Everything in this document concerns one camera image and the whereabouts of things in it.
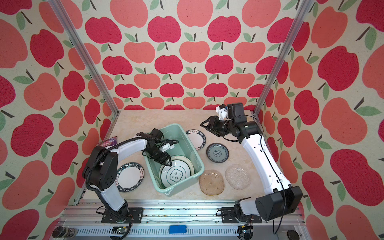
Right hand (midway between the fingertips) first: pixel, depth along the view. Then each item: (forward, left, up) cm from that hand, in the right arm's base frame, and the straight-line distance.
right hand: (204, 128), depth 72 cm
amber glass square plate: (-15, -6, -31) cm, 35 cm away
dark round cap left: (-46, +58, -19) cm, 76 cm away
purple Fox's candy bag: (+3, +62, -25) cm, 67 cm away
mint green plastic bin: (-2, +10, -17) cm, 20 cm away
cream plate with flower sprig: (-4, +10, -27) cm, 29 cm away
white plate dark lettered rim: (+16, +4, -31) cm, 35 cm away
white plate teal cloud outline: (-14, +17, -28) cm, 36 cm away
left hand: (-9, +20, -26) cm, 33 cm away
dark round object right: (-37, -39, -20) cm, 58 cm away
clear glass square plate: (-10, -22, -32) cm, 40 cm away
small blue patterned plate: (+5, -10, -31) cm, 33 cm away
